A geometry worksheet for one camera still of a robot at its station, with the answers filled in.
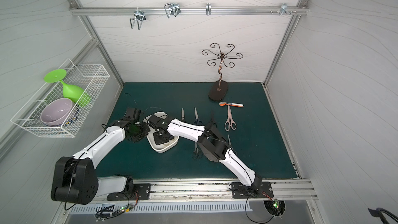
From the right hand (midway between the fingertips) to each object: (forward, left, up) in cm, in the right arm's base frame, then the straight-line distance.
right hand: (159, 140), depth 90 cm
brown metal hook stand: (+43, -37, +1) cm, 56 cm away
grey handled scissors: (+16, -31, -2) cm, 35 cm away
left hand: (+2, +5, +6) cm, 8 cm away
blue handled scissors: (+14, -21, -1) cm, 26 cm away
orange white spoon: (+30, -38, -2) cm, 48 cm away
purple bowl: (-5, +33, +35) cm, 48 cm away
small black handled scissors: (+19, -11, 0) cm, 22 cm away
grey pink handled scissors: (+14, -43, -2) cm, 45 cm away
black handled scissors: (-6, -23, -1) cm, 24 cm away
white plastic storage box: (-6, -4, +4) cm, 8 cm away
